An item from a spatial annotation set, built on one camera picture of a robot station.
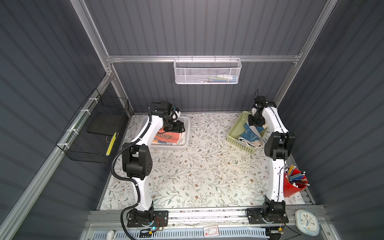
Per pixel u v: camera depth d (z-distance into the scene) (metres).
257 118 0.89
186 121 1.04
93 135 0.73
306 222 0.70
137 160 0.51
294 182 0.70
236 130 1.11
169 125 0.78
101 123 0.76
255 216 0.74
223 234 0.70
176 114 0.83
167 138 0.99
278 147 0.63
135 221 0.72
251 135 0.98
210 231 0.70
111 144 0.69
